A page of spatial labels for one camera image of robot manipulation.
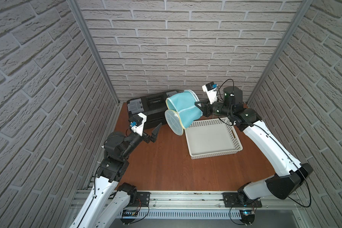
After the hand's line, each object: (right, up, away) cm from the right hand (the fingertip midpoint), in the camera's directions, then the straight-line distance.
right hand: (197, 103), depth 69 cm
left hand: (-21, -7, -7) cm, 23 cm away
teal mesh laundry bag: (-7, -3, +1) cm, 8 cm away
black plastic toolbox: (-26, +1, +26) cm, 37 cm away
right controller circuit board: (+26, -58, +1) cm, 64 cm away
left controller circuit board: (-36, -59, +2) cm, 69 cm away
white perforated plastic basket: (+14, -22, +27) cm, 37 cm away
